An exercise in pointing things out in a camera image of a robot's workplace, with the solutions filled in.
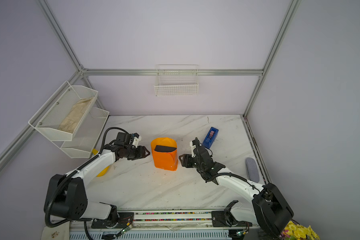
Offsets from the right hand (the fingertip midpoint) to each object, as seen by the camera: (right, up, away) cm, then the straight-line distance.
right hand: (182, 157), depth 83 cm
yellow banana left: (-36, +6, -22) cm, 43 cm away
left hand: (-22, +1, +4) cm, 22 cm away
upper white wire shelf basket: (-62, +22, -8) cm, 66 cm away
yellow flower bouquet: (+39, -19, -33) cm, 54 cm away
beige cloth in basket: (-58, +19, -6) cm, 61 cm away
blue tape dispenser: (+19, +10, +18) cm, 28 cm away
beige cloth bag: (-58, -34, -12) cm, 69 cm away
